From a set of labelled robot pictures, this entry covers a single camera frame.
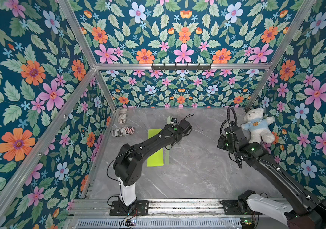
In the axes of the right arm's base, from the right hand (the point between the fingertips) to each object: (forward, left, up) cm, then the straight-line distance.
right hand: (219, 139), depth 77 cm
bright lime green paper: (-4, +36, -19) cm, 41 cm away
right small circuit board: (-35, -14, -24) cm, 44 cm away
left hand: (+5, +26, -8) cm, 27 cm away
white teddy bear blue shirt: (+20, -33, -13) cm, 41 cm away
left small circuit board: (-37, +47, -22) cm, 64 cm away
